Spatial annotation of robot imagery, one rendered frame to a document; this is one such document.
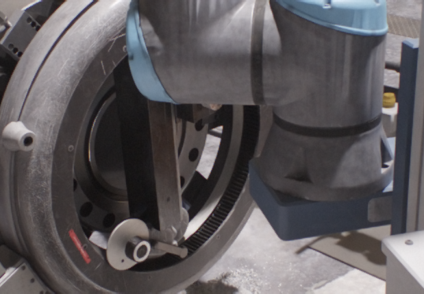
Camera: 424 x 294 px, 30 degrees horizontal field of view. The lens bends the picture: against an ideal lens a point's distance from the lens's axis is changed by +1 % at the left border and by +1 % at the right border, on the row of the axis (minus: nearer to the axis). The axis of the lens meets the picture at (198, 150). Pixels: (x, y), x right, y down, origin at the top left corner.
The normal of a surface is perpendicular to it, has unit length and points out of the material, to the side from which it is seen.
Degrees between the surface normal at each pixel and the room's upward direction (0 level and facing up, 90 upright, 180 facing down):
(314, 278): 0
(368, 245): 0
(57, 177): 90
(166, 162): 90
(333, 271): 0
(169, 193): 90
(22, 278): 90
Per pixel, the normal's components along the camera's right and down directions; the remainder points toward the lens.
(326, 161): -0.15, 0.08
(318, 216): 0.23, 0.40
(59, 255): 0.49, 0.42
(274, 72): -0.18, 0.48
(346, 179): 0.11, 0.07
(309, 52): -0.32, 0.30
